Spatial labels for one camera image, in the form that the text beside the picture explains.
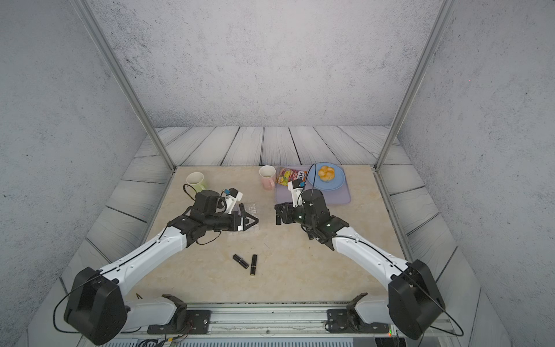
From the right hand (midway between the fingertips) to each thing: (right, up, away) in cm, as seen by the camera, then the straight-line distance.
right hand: (277, 207), depth 78 cm
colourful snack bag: (+3, +12, +34) cm, 36 cm away
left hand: (-8, -5, 0) cm, 9 cm away
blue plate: (+28, +9, +32) cm, 44 cm away
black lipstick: (0, -4, +1) cm, 5 cm away
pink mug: (-6, +13, +30) cm, 34 cm away
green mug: (-40, +10, +26) cm, 49 cm away
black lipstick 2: (-14, -23, +8) cm, 28 cm away
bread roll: (+24, +13, +34) cm, 43 cm away
